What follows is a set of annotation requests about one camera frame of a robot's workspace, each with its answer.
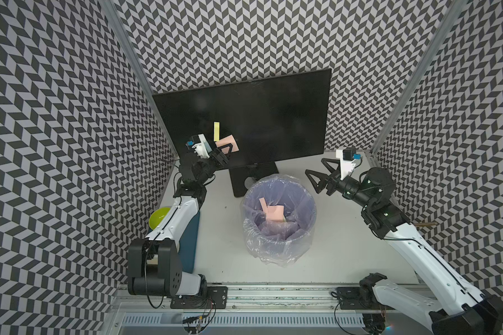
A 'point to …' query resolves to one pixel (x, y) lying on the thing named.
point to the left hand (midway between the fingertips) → (230, 147)
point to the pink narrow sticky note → (263, 204)
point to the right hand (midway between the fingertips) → (314, 169)
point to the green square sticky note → (284, 220)
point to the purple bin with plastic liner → (274, 242)
